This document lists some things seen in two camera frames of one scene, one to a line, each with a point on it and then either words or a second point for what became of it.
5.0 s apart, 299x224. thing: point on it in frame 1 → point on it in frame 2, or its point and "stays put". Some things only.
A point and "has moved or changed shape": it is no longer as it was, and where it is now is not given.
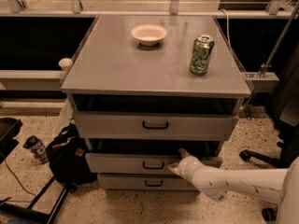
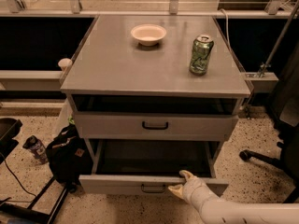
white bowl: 149,34 stays put
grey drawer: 142,162 has moved or changed shape
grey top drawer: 156,125 stays put
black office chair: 284,109 stays put
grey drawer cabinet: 144,88 stays put
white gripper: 186,166 → 192,189
